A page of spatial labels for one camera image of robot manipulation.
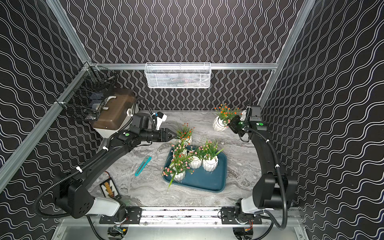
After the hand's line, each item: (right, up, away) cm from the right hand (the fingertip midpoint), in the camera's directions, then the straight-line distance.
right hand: (228, 122), depth 83 cm
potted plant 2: (-27, -22, -7) cm, 35 cm away
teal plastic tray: (-15, -33, +3) cm, 36 cm away
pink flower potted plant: (-18, -22, +2) cm, 29 cm away
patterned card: (-65, -37, -1) cm, 75 cm away
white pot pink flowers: (-26, -18, +6) cm, 33 cm away
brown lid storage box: (-68, +8, +10) cm, 69 cm away
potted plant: (-3, +4, -8) cm, 9 cm away
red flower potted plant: (-25, -7, +7) cm, 27 cm away
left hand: (-29, -5, -8) cm, 31 cm away
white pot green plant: (-11, -18, 0) cm, 21 cm away
